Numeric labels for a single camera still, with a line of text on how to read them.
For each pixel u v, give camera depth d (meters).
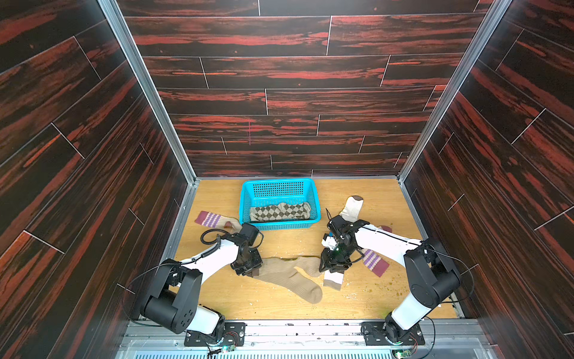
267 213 1.04
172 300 0.43
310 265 0.86
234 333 0.73
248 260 0.74
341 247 0.74
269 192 1.33
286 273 0.87
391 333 0.65
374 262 0.90
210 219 1.04
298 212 1.05
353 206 1.08
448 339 0.74
